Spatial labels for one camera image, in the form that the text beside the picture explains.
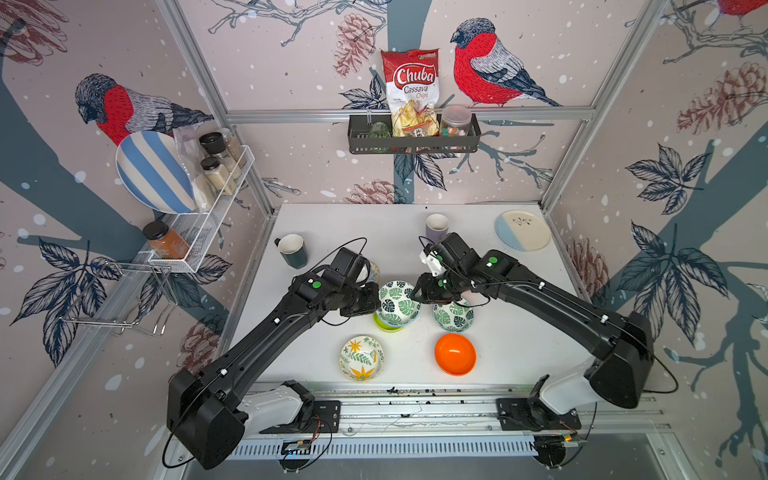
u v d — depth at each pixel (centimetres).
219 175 76
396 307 79
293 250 95
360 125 93
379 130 94
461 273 56
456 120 81
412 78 79
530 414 66
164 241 61
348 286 63
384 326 83
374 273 98
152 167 67
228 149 83
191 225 74
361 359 82
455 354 81
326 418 73
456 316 90
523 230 115
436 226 106
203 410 37
